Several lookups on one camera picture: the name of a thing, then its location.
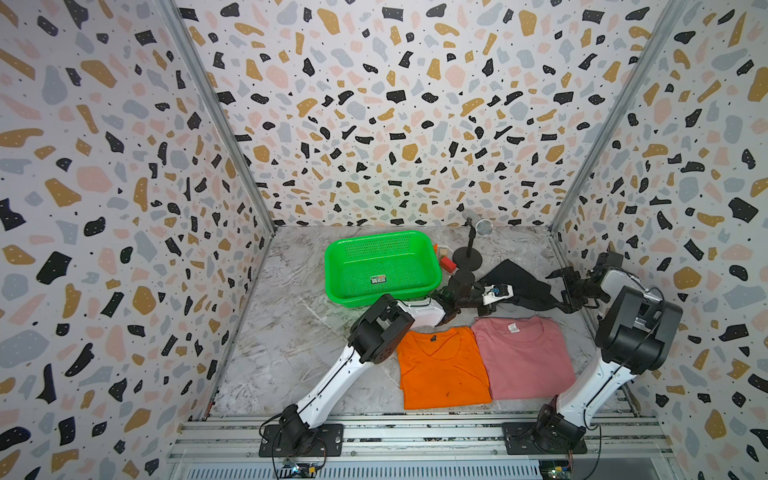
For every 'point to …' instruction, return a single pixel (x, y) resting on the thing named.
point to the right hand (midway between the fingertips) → (554, 284)
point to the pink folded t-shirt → (527, 357)
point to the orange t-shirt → (441, 367)
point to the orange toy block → (436, 247)
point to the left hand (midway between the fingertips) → (515, 295)
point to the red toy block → (448, 264)
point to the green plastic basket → (361, 270)
